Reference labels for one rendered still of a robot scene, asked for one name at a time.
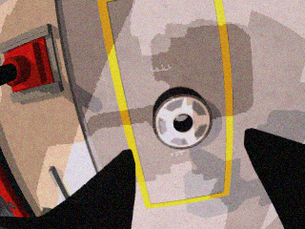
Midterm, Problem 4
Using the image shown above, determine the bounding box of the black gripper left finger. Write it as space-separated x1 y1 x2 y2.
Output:
0 149 136 229

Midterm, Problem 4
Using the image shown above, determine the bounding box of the yellow rectangular outline on table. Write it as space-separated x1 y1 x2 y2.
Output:
96 0 234 209

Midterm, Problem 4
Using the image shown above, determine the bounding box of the black wheel with beige hub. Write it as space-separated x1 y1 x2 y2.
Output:
153 87 213 150

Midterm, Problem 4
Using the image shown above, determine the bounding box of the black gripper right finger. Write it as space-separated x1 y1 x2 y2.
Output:
244 127 305 229

